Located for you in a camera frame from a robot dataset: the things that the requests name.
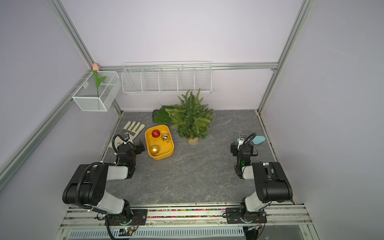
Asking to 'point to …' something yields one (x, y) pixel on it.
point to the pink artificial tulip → (98, 81)
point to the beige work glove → (133, 129)
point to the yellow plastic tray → (159, 142)
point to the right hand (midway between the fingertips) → (242, 141)
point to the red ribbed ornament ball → (155, 133)
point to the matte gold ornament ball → (154, 150)
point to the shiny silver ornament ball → (165, 137)
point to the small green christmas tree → (192, 117)
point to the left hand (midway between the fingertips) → (133, 141)
